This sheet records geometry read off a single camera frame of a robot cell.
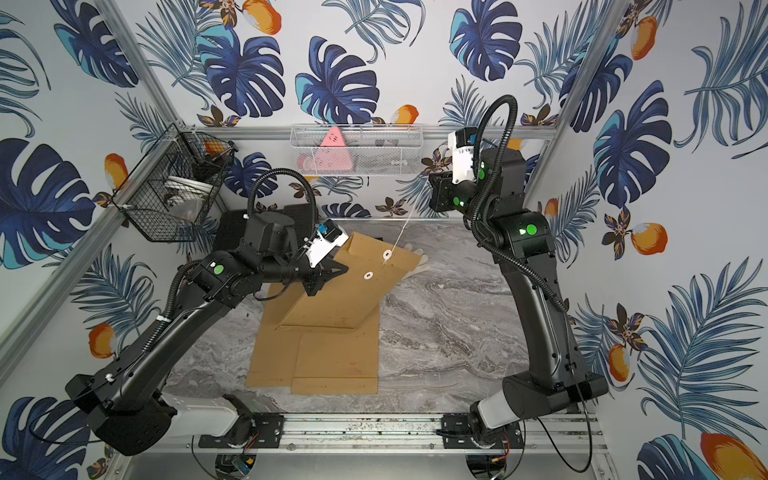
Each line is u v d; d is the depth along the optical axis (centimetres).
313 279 57
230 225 112
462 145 50
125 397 39
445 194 53
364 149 92
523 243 41
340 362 86
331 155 90
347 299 65
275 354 86
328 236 54
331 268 58
